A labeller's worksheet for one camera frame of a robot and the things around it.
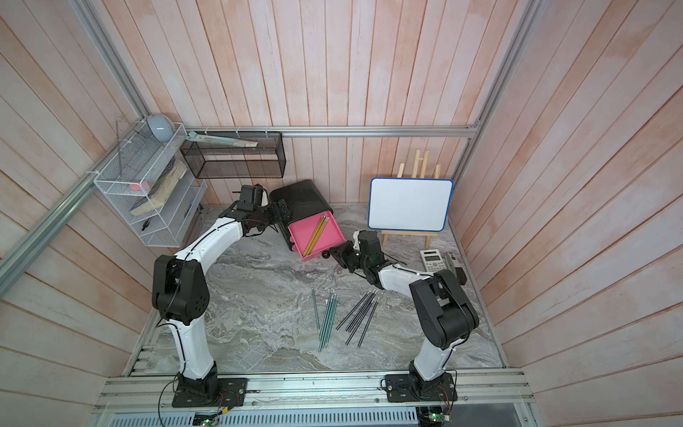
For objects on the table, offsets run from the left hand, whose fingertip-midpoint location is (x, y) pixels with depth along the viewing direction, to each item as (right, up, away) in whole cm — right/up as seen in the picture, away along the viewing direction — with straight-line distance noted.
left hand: (284, 216), depth 96 cm
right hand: (+16, -12, -5) cm, 20 cm away
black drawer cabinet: (+7, +6, +1) cm, 9 cm away
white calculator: (+56, -17, +5) cm, 59 cm away
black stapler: (+64, -19, 0) cm, 66 cm away
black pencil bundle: (+28, -32, -8) cm, 43 cm away
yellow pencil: (+14, -4, 0) cm, 14 cm away
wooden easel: (+47, +15, -3) cm, 49 cm away
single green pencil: (+12, -33, -5) cm, 35 cm away
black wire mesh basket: (-30, +23, +10) cm, 39 cm away
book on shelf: (-35, +7, -16) cm, 39 cm away
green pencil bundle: (+16, -35, -10) cm, 40 cm away
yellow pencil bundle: (+13, -9, -1) cm, 16 cm away
